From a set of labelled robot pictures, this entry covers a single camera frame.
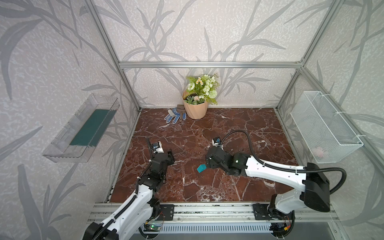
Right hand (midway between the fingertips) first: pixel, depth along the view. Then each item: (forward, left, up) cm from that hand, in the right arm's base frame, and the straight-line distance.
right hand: (211, 152), depth 81 cm
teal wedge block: (-4, +6, -11) cm, 13 cm away
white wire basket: (-3, -48, +21) cm, 53 cm away
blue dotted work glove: (+39, +27, -13) cm, 49 cm away
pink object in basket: (-3, -52, +7) cm, 53 cm away
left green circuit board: (-32, +28, -13) cm, 45 cm away
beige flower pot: (+34, +10, -4) cm, 36 cm away
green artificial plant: (+38, +5, +13) cm, 41 cm away
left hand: (+5, +24, -1) cm, 25 cm away
